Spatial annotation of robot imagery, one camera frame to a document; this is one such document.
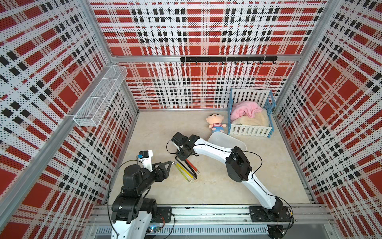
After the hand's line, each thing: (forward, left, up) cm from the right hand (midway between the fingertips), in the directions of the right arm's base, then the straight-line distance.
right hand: (185, 153), depth 93 cm
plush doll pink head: (+25, -21, +3) cm, 32 cm away
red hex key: (-7, -5, -3) cm, 9 cm away
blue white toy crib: (+20, -52, +4) cm, 56 cm away
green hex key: (-11, +1, -4) cm, 12 cm away
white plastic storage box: (+10, -28, 0) cm, 30 cm away
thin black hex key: (-8, -1, -3) cm, 8 cm away
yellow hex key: (-8, +2, -3) cm, 9 cm away
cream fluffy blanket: (+28, -39, +11) cm, 50 cm away
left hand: (-14, +5, +17) cm, 22 cm away
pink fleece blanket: (+28, -41, +12) cm, 51 cm away
